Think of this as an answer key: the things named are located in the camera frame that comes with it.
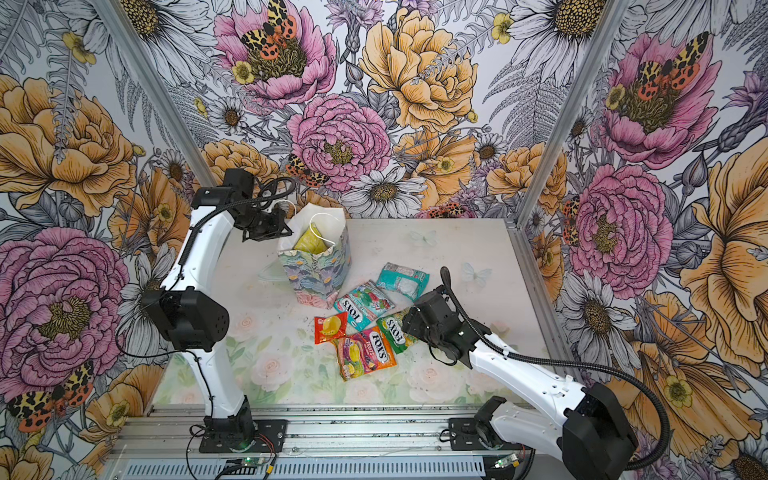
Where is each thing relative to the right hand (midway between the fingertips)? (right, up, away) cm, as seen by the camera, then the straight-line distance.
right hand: (411, 330), depth 82 cm
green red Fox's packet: (-14, +5, +12) cm, 19 cm away
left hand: (-34, +25, +3) cm, 42 cm away
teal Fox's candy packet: (0, +11, +19) cm, 22 cm away
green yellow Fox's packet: (-5, -1, +9) cm, 11 cm away
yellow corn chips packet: (-30, +24, +11) cm, 40 cm away
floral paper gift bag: (-27, +13, +5) cm, 30 cm away
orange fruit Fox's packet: (-13, -7, +3) cm, 15 cm away
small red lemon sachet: (-24, -2, +10) cm, 26 cm away
